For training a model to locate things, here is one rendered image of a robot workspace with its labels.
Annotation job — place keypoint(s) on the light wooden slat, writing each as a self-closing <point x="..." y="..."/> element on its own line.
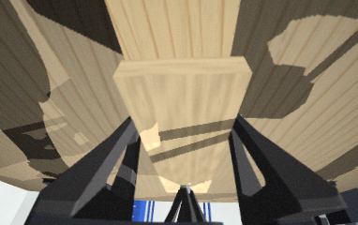
<point x="184" y="110"/>

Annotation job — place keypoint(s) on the pale yellow flat bar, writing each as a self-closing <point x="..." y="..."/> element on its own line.
<point x="152" y="29"/>

